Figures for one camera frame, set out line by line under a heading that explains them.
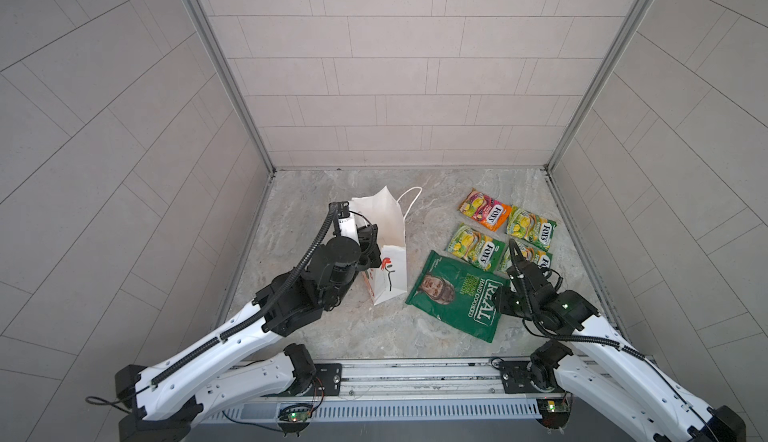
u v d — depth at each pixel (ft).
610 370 1.56
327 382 2.33
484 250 3.06
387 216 2.77
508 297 2.27
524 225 3.17
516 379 2.32
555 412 2.23
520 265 1.96
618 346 1.53
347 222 1.78
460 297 2.72
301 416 2.10
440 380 2.37
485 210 3.33
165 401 1.22
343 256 1.43
